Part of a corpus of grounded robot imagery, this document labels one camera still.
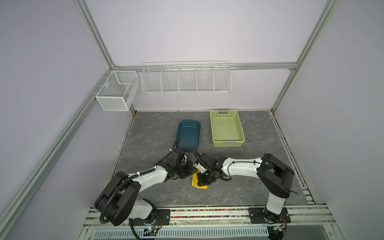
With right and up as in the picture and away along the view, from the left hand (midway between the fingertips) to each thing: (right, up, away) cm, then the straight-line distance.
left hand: (198, 171), depth 84 cm
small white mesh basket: (-52, +49, +12) cm, 73 cm away
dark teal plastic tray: (-7, +21, +28) cm, 36 cm away
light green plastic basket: (+21, +23, +24) cm, 40 cm away
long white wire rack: (-8, +59, +15) cm, 61 cm away
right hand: (0, -8, 0) cm, 8 cm away
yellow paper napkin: (-2, -5, -1) cm, 5 cm away
